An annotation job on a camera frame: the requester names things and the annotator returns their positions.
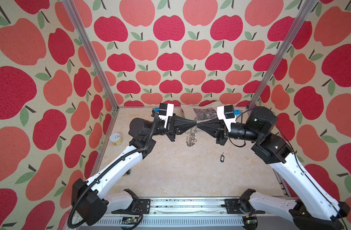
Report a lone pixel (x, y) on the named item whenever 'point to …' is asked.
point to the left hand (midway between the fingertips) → (196, 128)
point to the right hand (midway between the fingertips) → (203, 122)
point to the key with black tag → (222, 158)
